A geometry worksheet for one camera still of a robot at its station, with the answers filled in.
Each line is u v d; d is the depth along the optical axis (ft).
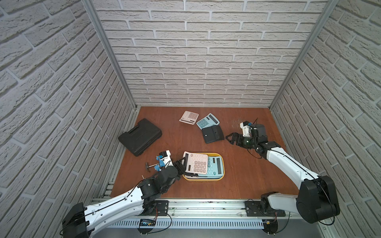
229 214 2.39
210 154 2.86
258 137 2.15
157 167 2.80
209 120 3.54
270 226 2.27
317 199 1.33
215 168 2.67
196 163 2.66
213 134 3.28
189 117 3.62
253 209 2.42
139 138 3.11
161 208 2.40
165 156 2.28
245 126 2.55
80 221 1.42
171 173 1.92
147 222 2.37
